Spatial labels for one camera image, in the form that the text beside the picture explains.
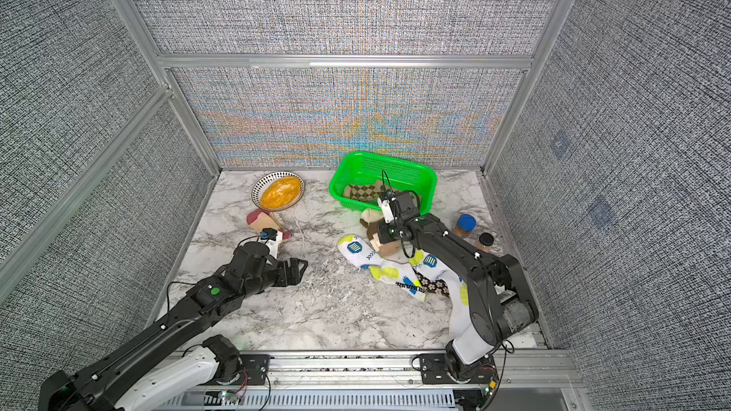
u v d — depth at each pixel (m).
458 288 0.84
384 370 0.75
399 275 0.88
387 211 0.80
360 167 1.17
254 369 0.73
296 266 0.70
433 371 0.73
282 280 0.69
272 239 0.70
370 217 0.97
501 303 0.45
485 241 0.83
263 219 1.01
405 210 0.69
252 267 0.59
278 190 1.03
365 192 1.10
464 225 0.94
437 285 0.88
